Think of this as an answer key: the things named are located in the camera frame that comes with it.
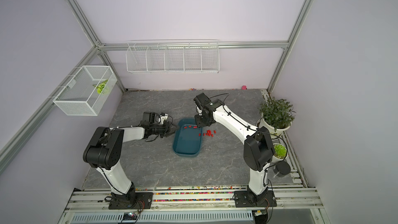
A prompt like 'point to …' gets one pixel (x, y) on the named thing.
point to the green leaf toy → (100, 86)
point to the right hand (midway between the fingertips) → (201, 122)
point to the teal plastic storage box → (188, 137)
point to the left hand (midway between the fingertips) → (178, 129)
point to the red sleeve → (214, 131)
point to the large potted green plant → (276, 115)
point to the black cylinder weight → (282, 168)
